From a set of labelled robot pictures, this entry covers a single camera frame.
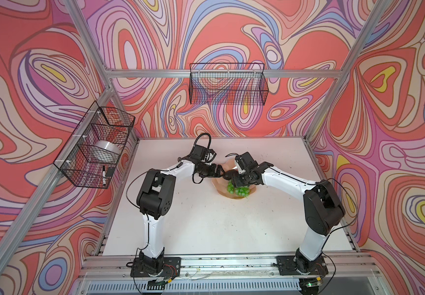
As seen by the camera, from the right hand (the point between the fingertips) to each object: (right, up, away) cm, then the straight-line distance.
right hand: (239, 183), depth 92 cm
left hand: (-9, +6, +5) cm, 12 cm away
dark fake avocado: (-4, +4, +4) cm, 8 cm away
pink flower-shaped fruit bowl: (-9, -1, +3) cm, 10 cm away
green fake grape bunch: (+1, -3, -4) cm, 5 cm away
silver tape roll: (-56, +18, -18) cm, 62 cm away
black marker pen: (-57, +6, -20) cm, 61 cm away
